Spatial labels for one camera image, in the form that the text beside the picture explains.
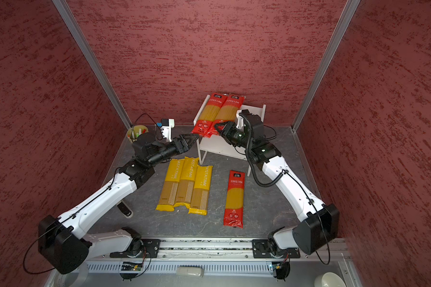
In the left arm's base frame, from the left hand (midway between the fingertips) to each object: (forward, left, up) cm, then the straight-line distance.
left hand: (195, 141), depth 69 cm
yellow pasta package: (-5, +15, -31) cm, 35 cm away
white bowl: (-43, -49, -24) cm, 69 cm away
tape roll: (-43, +43, -29) cm, 67 cm away
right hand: (+4, -7, +1) cm, 8 cm away
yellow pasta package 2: (-3, +8, -31) cm, 33 cm away
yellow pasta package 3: (-7, 0, -32) cm, 32 cm away
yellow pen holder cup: (+25, +40, -21) cm, 51 cm away
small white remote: (-40, 0, -29) cm, 50 cm away
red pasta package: (-19, -16, -31) cm, 40 cm away
